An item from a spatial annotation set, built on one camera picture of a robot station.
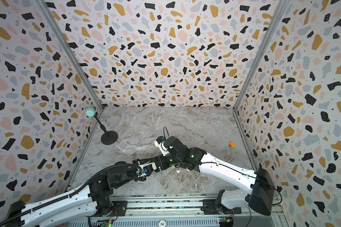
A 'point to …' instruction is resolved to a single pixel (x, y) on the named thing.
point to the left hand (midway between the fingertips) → (156, 158)
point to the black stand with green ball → (109, 137)
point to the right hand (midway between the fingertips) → (153, 162)
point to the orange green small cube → (232, 145)
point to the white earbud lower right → (178, 171)
